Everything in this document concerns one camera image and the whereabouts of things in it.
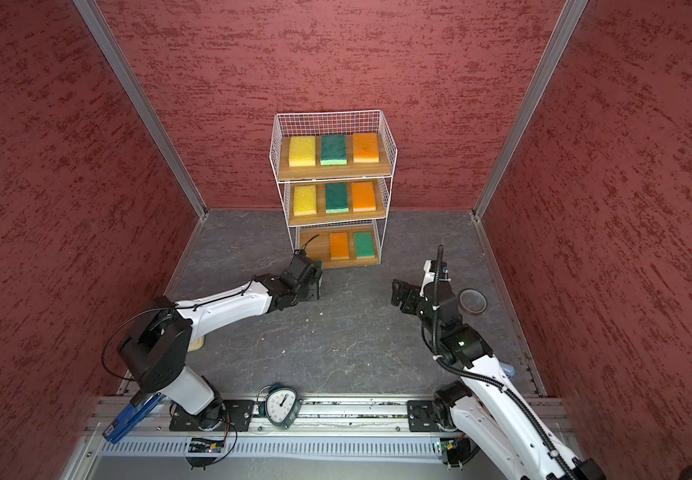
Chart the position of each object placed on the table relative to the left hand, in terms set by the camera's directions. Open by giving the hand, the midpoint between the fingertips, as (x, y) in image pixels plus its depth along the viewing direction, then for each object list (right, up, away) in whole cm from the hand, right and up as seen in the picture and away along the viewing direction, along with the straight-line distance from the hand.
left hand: (310, 292), depth 90 cm
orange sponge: (+8, +14, +17) cm, 23 cm away
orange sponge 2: (+16, +30, -1) cm, 34 cm away
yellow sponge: (-2, +28, -2) cm, 28 cm away
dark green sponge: (+8, +29, -1) cm, 30 cm away
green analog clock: (-5, -25, -18) cm, 31 cm away
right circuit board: (+38, -35, -20) cm, 56 cm away
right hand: (+27, +3, -12) cm, 30 cm away
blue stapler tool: (-42, -28, -18) cm, 54 cm away
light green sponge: (+17, +14, +18) cm, 29 cm away
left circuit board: (-25, -35, -17) cm, 47 cm away
